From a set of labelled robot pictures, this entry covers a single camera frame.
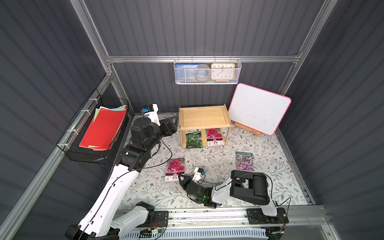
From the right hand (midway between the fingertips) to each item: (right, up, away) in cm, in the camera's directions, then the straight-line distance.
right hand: (177, 174), depth 82 cm
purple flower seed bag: (+41, +5, +11) cm, 43 cm away
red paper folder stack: (-34, +29, -10) cm, 46 cm away
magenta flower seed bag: (-3, +3, +7) cm, 7 cm away
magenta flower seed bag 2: (+23, +20, +21) cm, 37 cm away
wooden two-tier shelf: (+15, +32, +7) cm, 36 cm away
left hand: (-1, +31, -18) cm, 36 cm away
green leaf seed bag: (+9, +18, +20) cm, 28 cm away
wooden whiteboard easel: (+41, +28, +26) cm, 56 cm away
